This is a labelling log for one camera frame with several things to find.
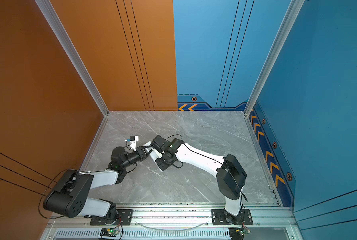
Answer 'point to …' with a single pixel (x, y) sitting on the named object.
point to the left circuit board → (111, 232)
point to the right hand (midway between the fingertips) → (161, 165)
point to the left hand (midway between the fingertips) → (154, 147)
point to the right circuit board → (237, 233)
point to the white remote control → (154, 154)
